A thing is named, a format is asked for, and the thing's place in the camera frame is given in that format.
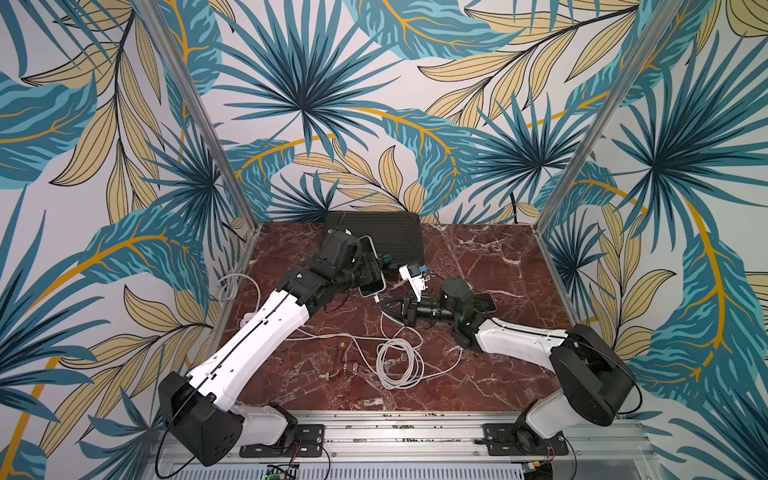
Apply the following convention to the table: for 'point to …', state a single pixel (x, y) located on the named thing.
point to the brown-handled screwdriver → (341, 356)
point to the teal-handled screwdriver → (387, 259)
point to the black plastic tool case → (396, 235)
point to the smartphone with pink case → (371, 279)
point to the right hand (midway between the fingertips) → (363, 328)
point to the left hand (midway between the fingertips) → (371, 272)
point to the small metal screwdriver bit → (355, 368)
